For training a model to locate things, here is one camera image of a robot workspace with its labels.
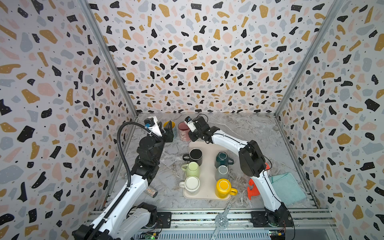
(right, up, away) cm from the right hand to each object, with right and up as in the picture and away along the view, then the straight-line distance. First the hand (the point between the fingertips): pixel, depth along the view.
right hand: (187, 128), depth 96 cm
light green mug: (+4, -22, -15) cm, 27 cm away
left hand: (-7, +4, -27) cm, 28 cm away
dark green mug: (+21, -17, -12) cm, 30 cm away
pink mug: (-2, -1, 0) cm, 2 cm away
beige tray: (+12, -35, -12) cm, 39 cm away
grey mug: (+20, -23, -16) cm, 35 cm away
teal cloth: (+57, -34, -13) cm, 67 cm away
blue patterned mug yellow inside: (-8, +2, -24) cm, 26 cm away
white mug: (+4, -29, -18) cm, 34 cm away
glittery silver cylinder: (-18, -34, -17) cm, 42 cm away
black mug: (+6, -16, -8) cm, 19 cm away
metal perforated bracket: (+19, -46, -22) cm, 55 cm away
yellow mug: (+20, -31, -21) cm, 42 cm away
